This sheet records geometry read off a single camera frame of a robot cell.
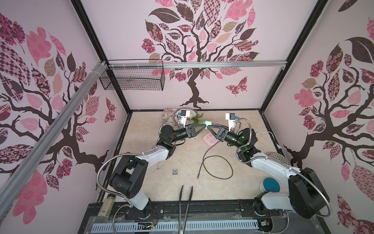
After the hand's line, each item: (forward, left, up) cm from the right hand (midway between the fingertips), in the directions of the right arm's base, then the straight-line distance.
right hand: (209, 127), depth 71 cm
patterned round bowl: (-4, -46, -28) cm, 54 cm away
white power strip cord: (+10, -54, -35) cm, 65 cm away
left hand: (0, +1, -1) cm, 2 cm away
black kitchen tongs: (-39, +15, -28) cm, 51 cm away
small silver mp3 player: (-11, +20, -30) cm, 38 cm away
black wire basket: (+43, +44, +4) cm, 62 cm away
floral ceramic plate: (+39, +8, -29) cm, 49 cm away
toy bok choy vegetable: (+31, +5, -28) cm, 43 cm away
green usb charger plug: (+2, +1, +1) cm, 2 cm away
